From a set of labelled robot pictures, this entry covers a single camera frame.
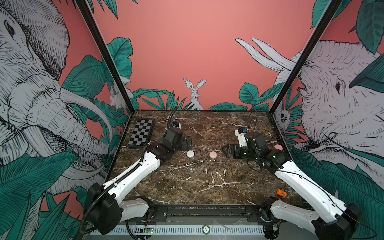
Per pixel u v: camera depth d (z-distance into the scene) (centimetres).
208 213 75
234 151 65
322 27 75
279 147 90
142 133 101
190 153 95
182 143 71
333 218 39
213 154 95
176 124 70
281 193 80
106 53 86
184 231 70
